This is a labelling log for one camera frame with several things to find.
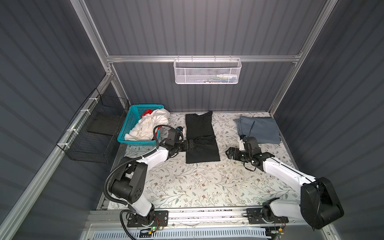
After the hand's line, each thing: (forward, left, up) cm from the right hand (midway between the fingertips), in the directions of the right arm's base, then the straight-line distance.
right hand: (233, 153), depth 88 cm
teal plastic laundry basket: (+35, +70, 0) cm, 78 cm away
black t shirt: (+24, +19, -5) cm, 32 cm away
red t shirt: (+36, +58, +1) cm, 68 cm away
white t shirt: (+21, +59, -2) cm, 63 cm away
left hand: (+6, +26, +1) cm, 27 cm away
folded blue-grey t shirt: (+23, -26, -5) cm, 35 cm away
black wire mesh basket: (-2, +72, +22) cm, 76 cm away
